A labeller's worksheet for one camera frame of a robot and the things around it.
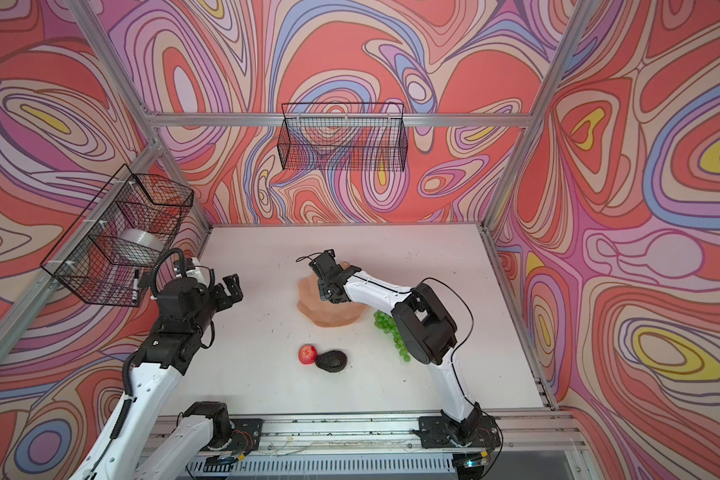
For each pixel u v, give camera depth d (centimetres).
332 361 81
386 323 89
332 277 71
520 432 76
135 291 72
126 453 41
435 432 73
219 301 67
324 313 93
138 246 70
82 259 66
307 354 82
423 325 55
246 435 72
